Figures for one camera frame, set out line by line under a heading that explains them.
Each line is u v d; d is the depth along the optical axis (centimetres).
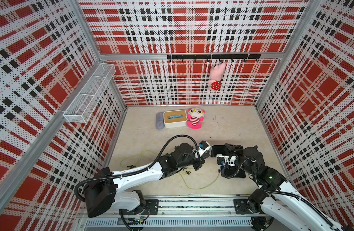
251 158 53
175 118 107
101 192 41
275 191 49
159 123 107
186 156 57
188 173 86
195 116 106
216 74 93
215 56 89
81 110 92
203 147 62
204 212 73
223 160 63
